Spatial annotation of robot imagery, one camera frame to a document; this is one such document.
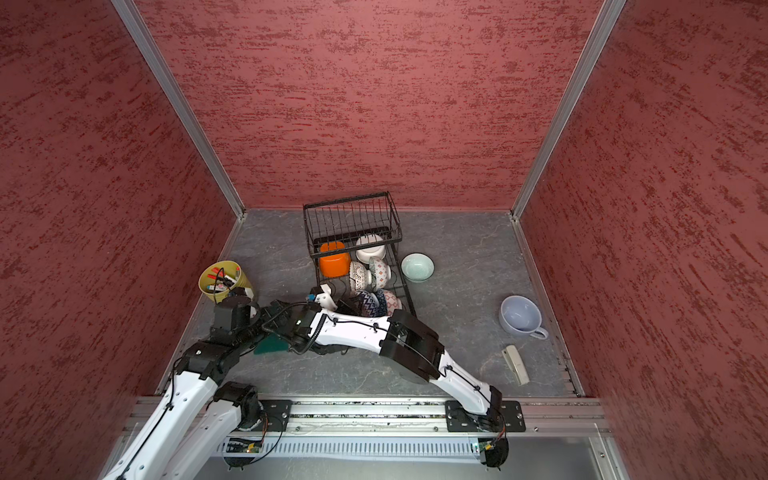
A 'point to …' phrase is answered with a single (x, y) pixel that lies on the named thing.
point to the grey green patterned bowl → (380, 273)
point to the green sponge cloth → (270, 343)
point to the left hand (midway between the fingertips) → (282, 319)
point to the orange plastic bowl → (336, 265)
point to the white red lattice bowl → (360, 278)
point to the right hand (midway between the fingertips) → (362, 305)
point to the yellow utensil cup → (217, 290)
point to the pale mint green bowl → (417, 267)
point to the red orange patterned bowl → (392, 302)
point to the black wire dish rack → (354, 245)
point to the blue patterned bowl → (372, 304)
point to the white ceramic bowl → (364, 254)
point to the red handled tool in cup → (220, 276)
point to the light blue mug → (522, 316)
